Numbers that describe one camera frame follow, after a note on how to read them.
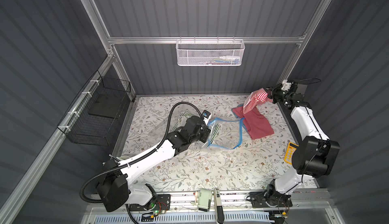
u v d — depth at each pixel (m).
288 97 0.67
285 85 0.77
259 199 0.74
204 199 0.70
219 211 0.68
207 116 0.67
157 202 0.72
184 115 1.06
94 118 0.73
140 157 0.46
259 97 0.81
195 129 0.59
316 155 0.50
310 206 0.74
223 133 0.99
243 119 1.02
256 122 1.02
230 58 0.91
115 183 0.40
